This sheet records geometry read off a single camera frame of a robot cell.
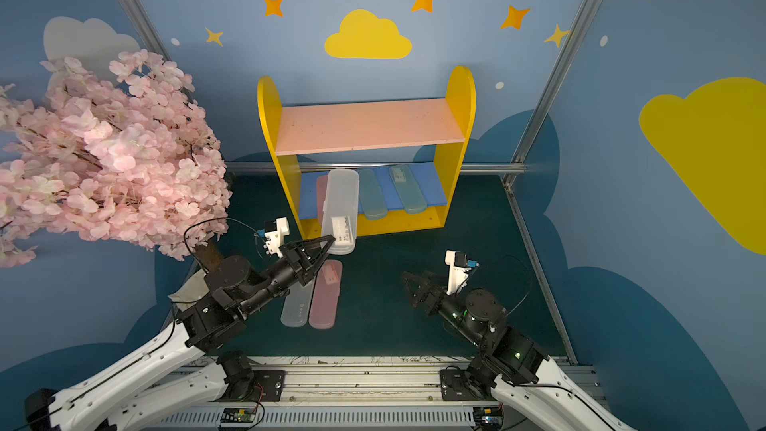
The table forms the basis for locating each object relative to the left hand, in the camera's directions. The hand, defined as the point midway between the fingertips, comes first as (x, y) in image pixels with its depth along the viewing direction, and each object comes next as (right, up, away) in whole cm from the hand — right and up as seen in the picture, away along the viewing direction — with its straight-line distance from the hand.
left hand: (333, 237), depth 59 cm
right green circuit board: (+36, -46, +13) cm, 60 cm away
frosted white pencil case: (-16, -23, +27) cm, 39 cm away
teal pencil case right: (+18, +11, +39) cm, 44 cm away
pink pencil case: (-8, -21, +30) cm, 37 cm away
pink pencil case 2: (-11, +13, +39) cm, 43 cm away
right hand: (+18, -9, +9) cm, 22 cm away
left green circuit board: (-26, -45, +12) cm, 53 cm away
